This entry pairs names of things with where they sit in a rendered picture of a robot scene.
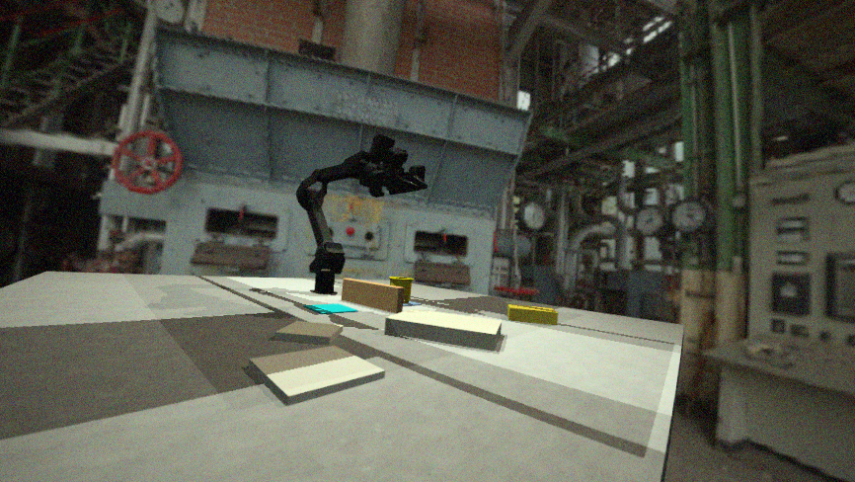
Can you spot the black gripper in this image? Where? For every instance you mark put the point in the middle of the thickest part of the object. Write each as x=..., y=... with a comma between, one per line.
x=397, y=181

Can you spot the tan wooden plank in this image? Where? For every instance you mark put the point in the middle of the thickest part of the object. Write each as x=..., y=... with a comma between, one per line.
x=374, y=295

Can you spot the yellow rectangular block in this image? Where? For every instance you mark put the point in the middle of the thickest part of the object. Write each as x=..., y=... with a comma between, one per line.
x=531, y=314

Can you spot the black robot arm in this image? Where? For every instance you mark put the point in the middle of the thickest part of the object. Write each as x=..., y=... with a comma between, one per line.
x=330, y=255

